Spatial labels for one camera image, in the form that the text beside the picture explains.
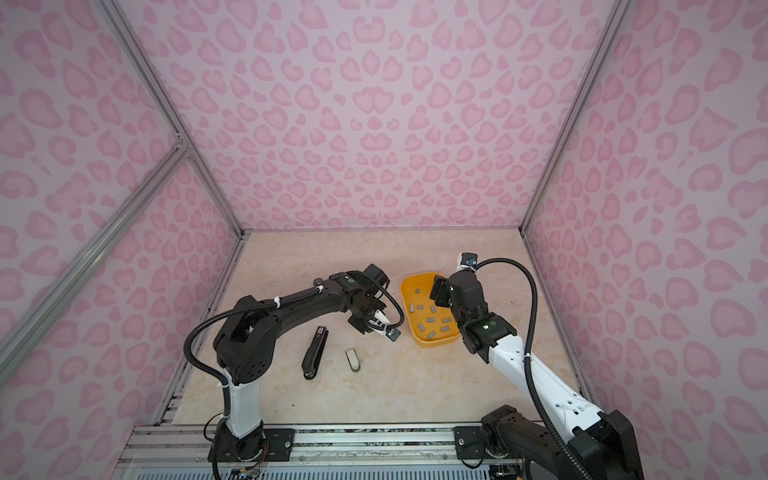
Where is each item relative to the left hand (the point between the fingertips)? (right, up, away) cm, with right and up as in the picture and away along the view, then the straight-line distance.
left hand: (380, 311), depth 91 cm
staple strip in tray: (+17, -1, +7) cm, 18 cm away
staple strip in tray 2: (+13, -5, +2) cm, 14 cm away
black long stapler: (-19, -11, -6) cm, 22 cm away
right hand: (+18, +11, -11) cm, 24 cm away
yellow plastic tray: (+15, -5, +4) cm, 17 cm away
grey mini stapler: (-7, -12, -7) cm, 16 cm away
